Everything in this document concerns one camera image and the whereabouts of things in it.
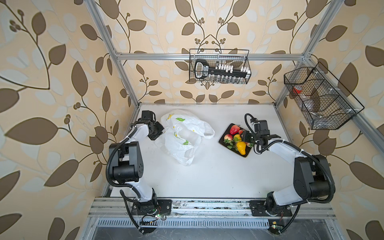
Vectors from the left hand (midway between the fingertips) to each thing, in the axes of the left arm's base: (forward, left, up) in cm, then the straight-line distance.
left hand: (163, 129), depth 94 cm
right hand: (-3, -52, -2) cm, 52 cm away
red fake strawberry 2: (+3, -51, -5) cm, 51 cm away
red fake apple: (+5, -47, -5) cm, 47 cm away
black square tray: (-3, -44, -4) cm, 45 cm away
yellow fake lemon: (-3, -48, -4) cm, 48 cm away
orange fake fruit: (-8, -50, -4) cm, 50 cm away
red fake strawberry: (-7, -54, -4) cm, 54 cm away
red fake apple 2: (-1, -42, -5) cm, 43 cm away
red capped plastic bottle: (+17, -81, +21) cm, 85 cm away
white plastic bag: (+3, -11, -11) cm, 16 cm away
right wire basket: (0, -86, +26) cm, 89 cm away
